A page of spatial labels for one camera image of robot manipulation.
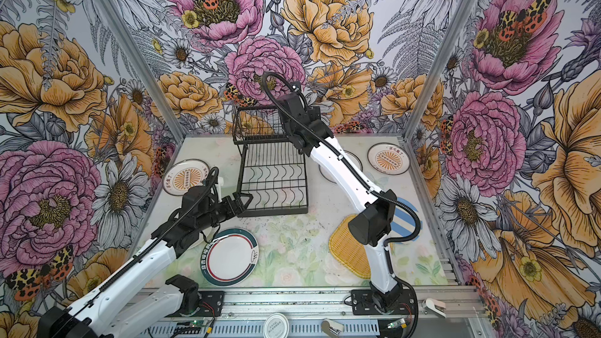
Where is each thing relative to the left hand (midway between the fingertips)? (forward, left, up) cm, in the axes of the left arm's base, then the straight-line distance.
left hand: (245, 207), depth 80 cm
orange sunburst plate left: (+24, +34, -13) cm, 44 cm away
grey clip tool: (-33, -28, -12) cm, 45 cm away
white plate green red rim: (-12, +7, -15) cm, 20 cm away
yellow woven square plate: (-11, -36, -13) cm, 40 cm away
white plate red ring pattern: (+21, -31, -13) cm, 40 cm away
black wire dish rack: (+23, -6, -13) cm, 27 cm away
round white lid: (-32, -12, -7) cm, 35 cm away
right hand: (+23, -20, +20) cm, 36 cm away
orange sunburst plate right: (+32, -60, -13) cm, 70 cm away
